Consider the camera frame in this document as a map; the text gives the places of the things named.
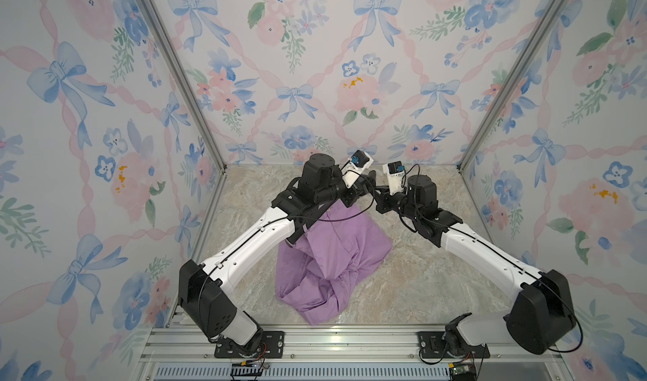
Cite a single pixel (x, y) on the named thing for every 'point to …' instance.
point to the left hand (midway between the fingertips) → (368, 174)
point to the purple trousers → (316, 272)
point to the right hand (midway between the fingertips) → (373, 188)
